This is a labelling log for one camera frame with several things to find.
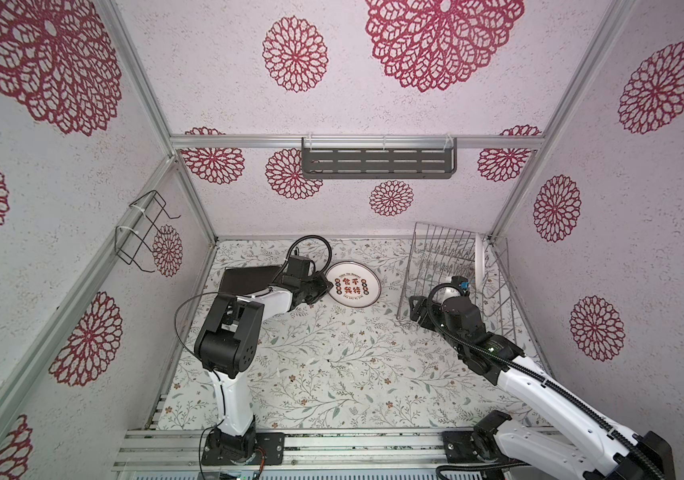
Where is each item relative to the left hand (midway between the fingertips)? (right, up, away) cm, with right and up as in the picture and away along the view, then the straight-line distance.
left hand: (333, 287), depth 99 cm
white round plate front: (+48, +9, -2) cm, 49 cm away
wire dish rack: (+39, +12, +11) cm, 42 cm away
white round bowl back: (+8, +1, +2) cm, 8 cm away
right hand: (+24, -2, -20) cm, 31 cm away
